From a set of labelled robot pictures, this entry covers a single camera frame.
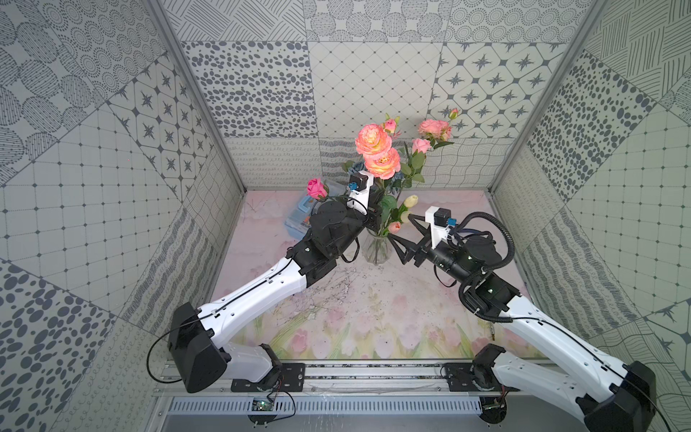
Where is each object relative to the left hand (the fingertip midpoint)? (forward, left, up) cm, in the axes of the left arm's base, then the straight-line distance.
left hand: (393, 193), depth 62 cm
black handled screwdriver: (-18, -34, -43) cm, 57 cm away
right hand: (-3, -2, -10) cm, 10 cm away
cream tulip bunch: (+10, -5, -19) cm, 22 cm away
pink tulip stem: (+1, -2, -14) cm, 14 cm away
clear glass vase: (+7, +2, -36) cm, 37 cm away
